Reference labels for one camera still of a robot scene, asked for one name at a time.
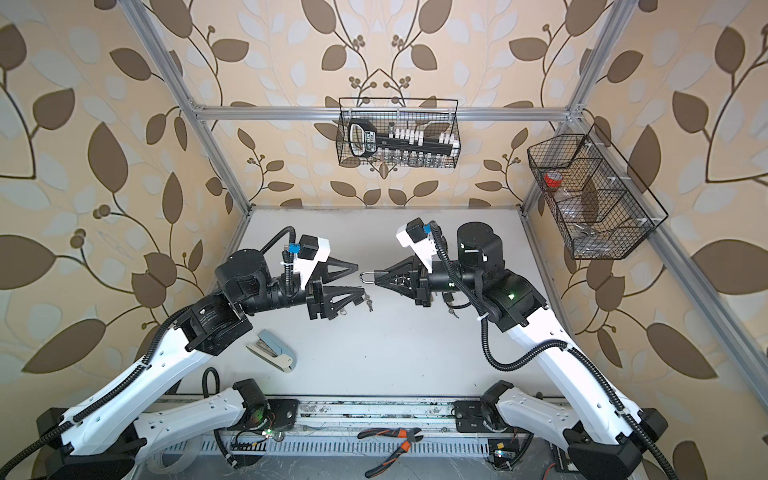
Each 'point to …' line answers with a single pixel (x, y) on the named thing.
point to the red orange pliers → (408, 436)
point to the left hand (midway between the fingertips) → (359, 280)
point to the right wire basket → (600, 205)
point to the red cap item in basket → (553, 178)
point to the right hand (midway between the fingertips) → (382, 281)
